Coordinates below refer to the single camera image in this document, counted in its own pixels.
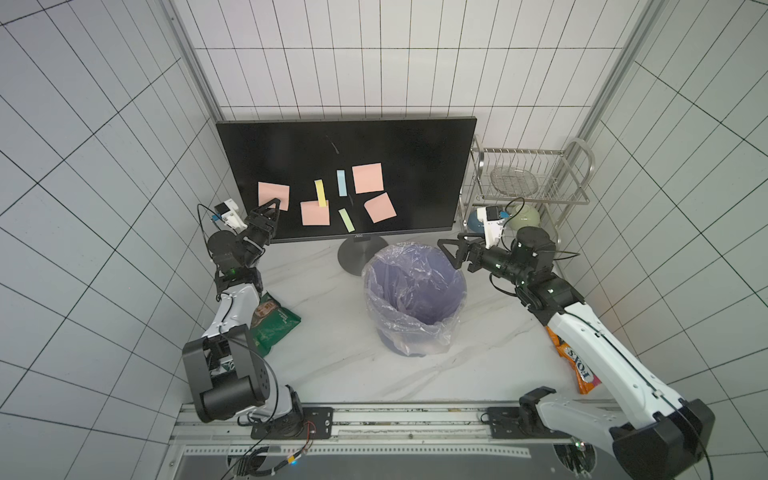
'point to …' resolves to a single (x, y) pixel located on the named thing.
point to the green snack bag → (270, 323)
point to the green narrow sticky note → (346, 220)
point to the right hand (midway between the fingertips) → (437, 242)
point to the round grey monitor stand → (357, 251)
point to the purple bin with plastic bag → (416, 296)
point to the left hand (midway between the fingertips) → (281, 205)
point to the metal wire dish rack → (544, 180)
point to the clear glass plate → (514, 181)
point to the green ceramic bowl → (523, 215)
